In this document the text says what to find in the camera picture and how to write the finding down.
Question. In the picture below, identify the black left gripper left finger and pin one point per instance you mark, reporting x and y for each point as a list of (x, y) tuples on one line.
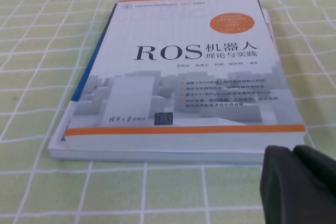
[(287, 188)]

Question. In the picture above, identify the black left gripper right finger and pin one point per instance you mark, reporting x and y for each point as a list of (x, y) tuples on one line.
[(317, 188)]

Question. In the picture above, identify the green checkered tablecloth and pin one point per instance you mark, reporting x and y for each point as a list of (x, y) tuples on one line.
[(45, 46)]

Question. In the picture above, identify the white ROS textbook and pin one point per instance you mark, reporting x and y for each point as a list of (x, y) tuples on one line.
[(183, 77)]

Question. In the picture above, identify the book under ROS textbook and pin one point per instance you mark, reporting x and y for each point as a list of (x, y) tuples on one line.
[(157, 157)]

